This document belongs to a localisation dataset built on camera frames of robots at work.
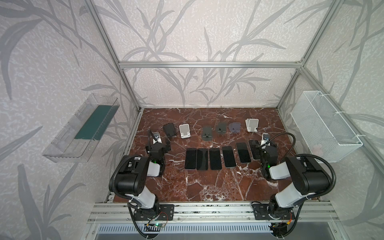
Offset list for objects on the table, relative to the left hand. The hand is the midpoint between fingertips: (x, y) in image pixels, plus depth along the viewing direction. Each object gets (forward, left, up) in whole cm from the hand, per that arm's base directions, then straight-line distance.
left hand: (159, 135), depth 94 cm
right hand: (0, -65, +1) cm, 65 cm away
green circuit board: (-46, -7, -7) cm, 47 cm away
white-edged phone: (-11, -57, +4) cm, 59 cm away
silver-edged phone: (-11, -44, -8) cm, 46 cm away
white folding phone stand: (+16, -65, -10) cm, 68 cm away
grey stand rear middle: (+9, -40, -4) cm, 42 cm away
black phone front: (-10, -54, -7) cm, 55 cm away
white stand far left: (+6, -15, -4) cm, 17 cm away
